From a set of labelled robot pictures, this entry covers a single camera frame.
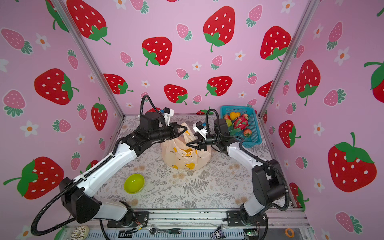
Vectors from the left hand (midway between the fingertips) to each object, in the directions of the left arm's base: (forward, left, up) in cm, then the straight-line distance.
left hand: (188, 127), depth 70 cm
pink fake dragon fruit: (+25, -34, -25) cm, 49 cm away
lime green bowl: (-16, +32, -32) cm, 48 cm away
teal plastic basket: (+14, -44, -26) cm, 53 cm away
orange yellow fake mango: (+35, -32, -26) cm, 55 cm away
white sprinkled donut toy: (-39, +50, -31) cm, 71 cm away
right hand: (-2, 0, -10) cm, 10 cm away
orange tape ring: (-39, -47, -32) cm, 69 cm away
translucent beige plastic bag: (-5, +6, -17) cm, 19 cm away
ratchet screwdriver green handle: (-38, +7, -32) cm, 50 cm away
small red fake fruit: (+35, -27, -28) cm, 52 cm away
